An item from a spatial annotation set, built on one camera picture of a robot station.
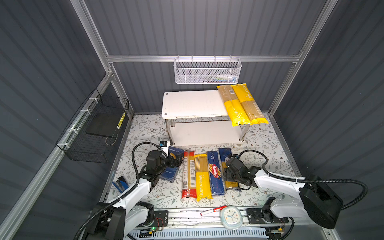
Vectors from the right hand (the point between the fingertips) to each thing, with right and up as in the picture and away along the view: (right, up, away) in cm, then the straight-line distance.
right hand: (229, 175), depth 88 cm
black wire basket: (-71, +25, -16) cm, 77 cm away
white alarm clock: (-3, -15, -16) cm, 22 cm away
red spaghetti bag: (-24, -3, -5) cm, 25 cm away
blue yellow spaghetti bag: (-1, +11, +6) cm, 13 cm away
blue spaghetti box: (-9, +1, -4) cm, 9 cm away
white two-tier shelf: (-19, +34, -14) cm, 41 cm away
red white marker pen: (-9, -13, -12) cm, 20 cm away
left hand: (-32, +14, -3) cm, 35 cm away
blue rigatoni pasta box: (-31, +13, -11) cm, 35 cm away
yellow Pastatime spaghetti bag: (-16, -5, -7) cm, 18 cm away
